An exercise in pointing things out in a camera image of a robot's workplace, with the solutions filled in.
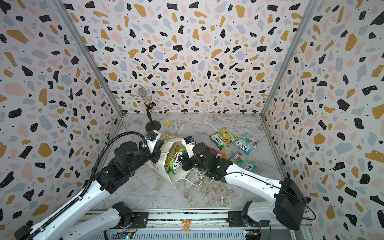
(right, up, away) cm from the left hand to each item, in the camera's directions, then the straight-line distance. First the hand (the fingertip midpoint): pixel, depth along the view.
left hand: (162, 138), depth 68 cm
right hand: (+5, -9, +4) cm, 11 cm away
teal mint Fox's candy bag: (+48, -6, +32) cm, 58 cm away
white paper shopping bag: (-2, -14, +3) cm, 14 cm away
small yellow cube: (-8, +9, +45) cm, 47 cm away
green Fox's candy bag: (+4, -13, +6) cm, 15 cm away
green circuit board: (-18, -46, +2) cm, 49 cm away
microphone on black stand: (-18, +6, +45) cm, 49 cm away
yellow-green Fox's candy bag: (+33, -2, +35) cm, 48 cm away
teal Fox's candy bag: (+41, -15, +25) cm, 50 cm away
